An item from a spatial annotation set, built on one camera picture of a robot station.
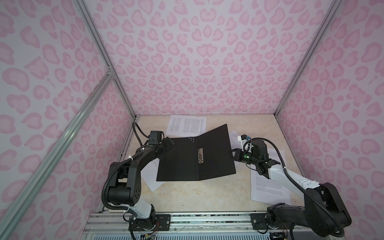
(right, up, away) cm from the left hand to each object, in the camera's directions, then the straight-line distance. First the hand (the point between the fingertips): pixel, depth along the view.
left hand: (170, 143), depth 95 cm
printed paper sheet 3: (+55, -25, -11) cm, 61 cm away
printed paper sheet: (-12, -17, -5) cm, 21 cm away
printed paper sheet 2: (+38, +1, -11) cm, 40 cm away
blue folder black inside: (+24, -8, 0) cm, 25 cm away
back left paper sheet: (+9, +11, +19) cm, 24 cm away
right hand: (+34, -3, -12) cm, 36 cm away
